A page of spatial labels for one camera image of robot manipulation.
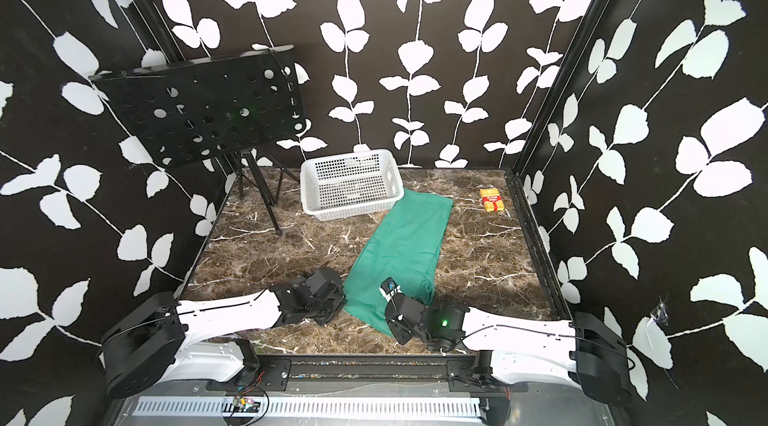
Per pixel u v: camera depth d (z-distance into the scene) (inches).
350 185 45.1
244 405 27.7
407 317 22.3
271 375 29.6
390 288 27.6
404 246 37.7
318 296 26.1
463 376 28.9
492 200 43.5
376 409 27.6
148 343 16.5
